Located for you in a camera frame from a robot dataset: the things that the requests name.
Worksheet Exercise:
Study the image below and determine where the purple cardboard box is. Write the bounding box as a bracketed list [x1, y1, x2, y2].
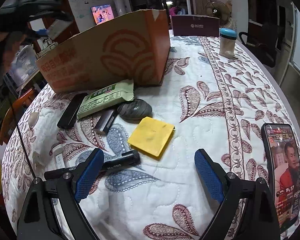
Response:
[170, 15, 219, 37]

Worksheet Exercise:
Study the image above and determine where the brown cardboard box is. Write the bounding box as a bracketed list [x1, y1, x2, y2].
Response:
[37, 9, 170, 93]

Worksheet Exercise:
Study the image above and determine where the dark small battery block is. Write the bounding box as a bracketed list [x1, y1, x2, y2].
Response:
[94, 108, 117, 135]

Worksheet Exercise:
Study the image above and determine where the green wafer packet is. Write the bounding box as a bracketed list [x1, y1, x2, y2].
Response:
[77, 80, 134, 119]

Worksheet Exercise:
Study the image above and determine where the white small tube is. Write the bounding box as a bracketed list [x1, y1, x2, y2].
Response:
[52, 145, 69, 169]

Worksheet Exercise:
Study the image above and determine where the blue lid spice jar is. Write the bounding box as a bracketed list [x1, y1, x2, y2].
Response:
[219, 28, 237, 59]

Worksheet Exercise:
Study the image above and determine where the black office chair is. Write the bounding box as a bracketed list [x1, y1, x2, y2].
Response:
[238, 22, 277, 68]

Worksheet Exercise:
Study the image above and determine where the smartphone with lit screen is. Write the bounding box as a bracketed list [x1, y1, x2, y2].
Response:
[261, 123, 300, 233]

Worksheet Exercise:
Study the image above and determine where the white cylindrical air conditioner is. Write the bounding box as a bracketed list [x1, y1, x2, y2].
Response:
[114, 0, 127, 16]

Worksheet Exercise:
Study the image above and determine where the orange wooden chair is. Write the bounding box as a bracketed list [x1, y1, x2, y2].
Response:
[0, 88, 37, 145]

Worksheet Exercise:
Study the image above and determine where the television screen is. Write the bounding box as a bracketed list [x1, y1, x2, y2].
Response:
[91, 4, 114, 25]

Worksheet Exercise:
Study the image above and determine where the standing electric fan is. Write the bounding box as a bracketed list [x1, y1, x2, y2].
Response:
[205, 1, 230, 25]

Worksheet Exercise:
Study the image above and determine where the yellow square sponge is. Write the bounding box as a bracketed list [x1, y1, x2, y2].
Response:
[127, 117, 175, 159]

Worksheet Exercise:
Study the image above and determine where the black rectangular case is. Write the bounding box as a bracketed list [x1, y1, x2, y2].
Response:
[57, 93, 87, 129]

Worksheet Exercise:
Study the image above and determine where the black marker pen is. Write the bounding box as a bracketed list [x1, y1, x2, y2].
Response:
[44, 149, 141, 180]

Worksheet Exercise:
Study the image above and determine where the paisley quilted table cloth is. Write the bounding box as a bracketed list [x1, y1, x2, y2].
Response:
[1, 36, 297, 239]

